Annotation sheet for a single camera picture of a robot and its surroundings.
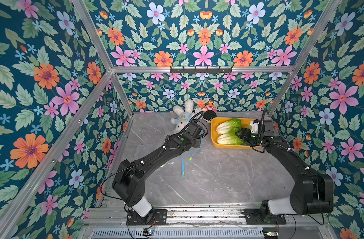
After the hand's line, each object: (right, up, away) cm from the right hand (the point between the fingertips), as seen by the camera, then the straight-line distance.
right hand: (241, 133), depth 86 cm
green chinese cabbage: (-4, +4, +15) cm, 16 cm away
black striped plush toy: (-16, +14, +25) cm, 33 cm away
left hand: (-26, -3, -2) cm, 26 cm away
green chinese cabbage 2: (-4, -4, +10) cm, 11 cm away
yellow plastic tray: (-11, +7, +24) cm, 28 cm away
